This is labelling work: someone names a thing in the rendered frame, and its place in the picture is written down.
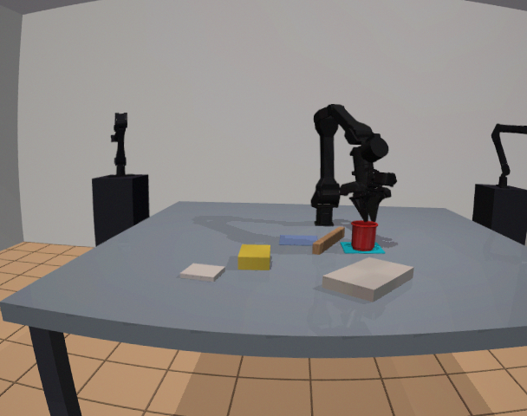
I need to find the beige flat block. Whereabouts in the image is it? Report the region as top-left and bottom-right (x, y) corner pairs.
(322, 257), (413, 302)

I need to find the tan wooden flat bar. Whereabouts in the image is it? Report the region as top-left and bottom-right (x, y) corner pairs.
(312, 227), (345, 255)

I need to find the dark red cup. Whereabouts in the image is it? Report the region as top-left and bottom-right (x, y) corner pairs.
(351, 221), (378, 251)

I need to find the yellow block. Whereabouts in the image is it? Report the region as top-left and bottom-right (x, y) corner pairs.
(237, 244), (270, 270)

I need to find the beige flat rectangular slab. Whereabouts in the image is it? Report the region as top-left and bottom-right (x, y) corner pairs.
(180, 263), (225, 282)

